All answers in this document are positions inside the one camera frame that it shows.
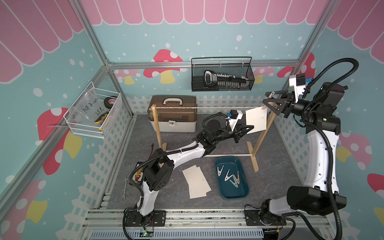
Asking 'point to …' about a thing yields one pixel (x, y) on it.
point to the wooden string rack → (255, 151)
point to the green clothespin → (235, 183)
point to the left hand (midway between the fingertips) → (253, 128)
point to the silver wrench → (123, 197)
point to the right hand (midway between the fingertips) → (264, 99)
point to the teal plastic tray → (232, 178)
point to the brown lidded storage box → (175, 113)
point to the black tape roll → (109, 101)
